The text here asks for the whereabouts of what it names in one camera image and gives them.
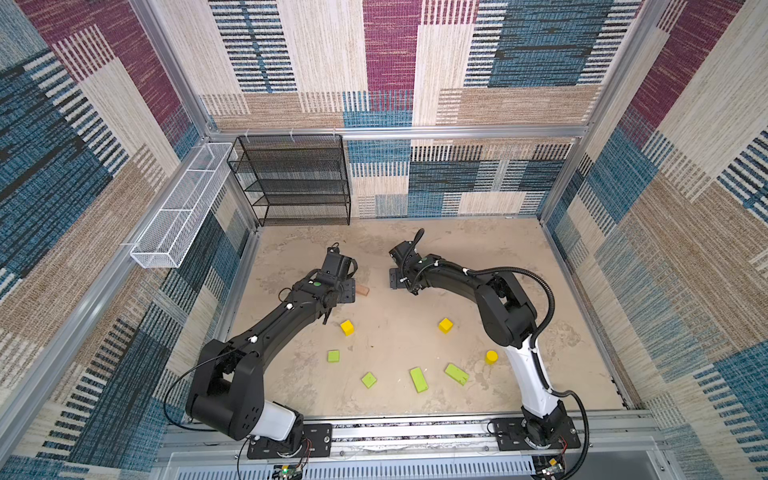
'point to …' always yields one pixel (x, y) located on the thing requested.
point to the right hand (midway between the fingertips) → (409, 280)
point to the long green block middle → (419, 379)
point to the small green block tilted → (369, 380)
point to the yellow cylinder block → (491, 357)
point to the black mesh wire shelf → (295, 177)
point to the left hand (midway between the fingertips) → (341, 283)
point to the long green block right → (456, 373)
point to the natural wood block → (362, 290)
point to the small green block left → (334, 356)
